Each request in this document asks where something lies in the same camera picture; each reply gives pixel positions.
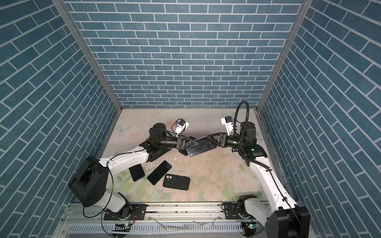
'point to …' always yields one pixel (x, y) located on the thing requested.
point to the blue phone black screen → (184, 151)
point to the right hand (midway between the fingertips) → (208, 136)
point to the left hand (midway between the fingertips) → (195, 146)
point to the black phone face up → (159, 172)
